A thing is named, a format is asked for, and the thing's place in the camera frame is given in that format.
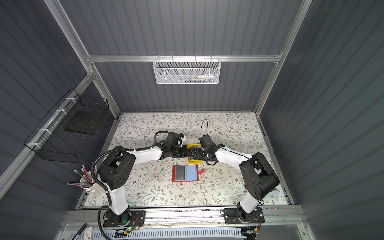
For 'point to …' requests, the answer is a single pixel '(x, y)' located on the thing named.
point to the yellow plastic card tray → (193, 161)
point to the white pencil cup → (94, 188)
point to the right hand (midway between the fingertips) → (200, 156)
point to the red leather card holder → (186, 173)
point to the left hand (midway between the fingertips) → (192, 152)
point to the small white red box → (88, 233)
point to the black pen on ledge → (79, 231)
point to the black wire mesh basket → (77, 116)
